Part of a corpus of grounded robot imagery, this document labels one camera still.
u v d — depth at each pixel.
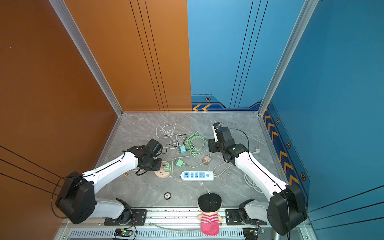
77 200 0.42
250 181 0.85
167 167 0.83
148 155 0.63
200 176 0.85
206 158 0.92
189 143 0.99
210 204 0.70
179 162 0.91
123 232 0.71
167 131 1.08
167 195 0.81
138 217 0.74
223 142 0.61
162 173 0.85
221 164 0.91
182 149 0.97
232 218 0.72
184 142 1.01
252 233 0.70
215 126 0.73
